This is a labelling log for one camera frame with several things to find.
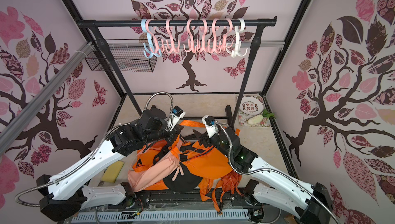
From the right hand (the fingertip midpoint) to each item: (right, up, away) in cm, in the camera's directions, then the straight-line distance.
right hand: (200, 124), depth 70 cm
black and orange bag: (-10, -29, +8) cm, 31 cm away
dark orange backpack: (+15, -28, +3) cm, 32 cm away
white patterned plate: (+38, +10, +43) cm, 59 cm away
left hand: (-9, -2, -3) cm, 10 cm away
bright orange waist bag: (+3, -21, +9) cm, 23 cm away
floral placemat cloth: (+30, 0, +35) cm, 46 cm away
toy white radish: (+38, 0, +31) cm, 49 cm away
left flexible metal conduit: (-64, -16, +21) cm, 69 cm away
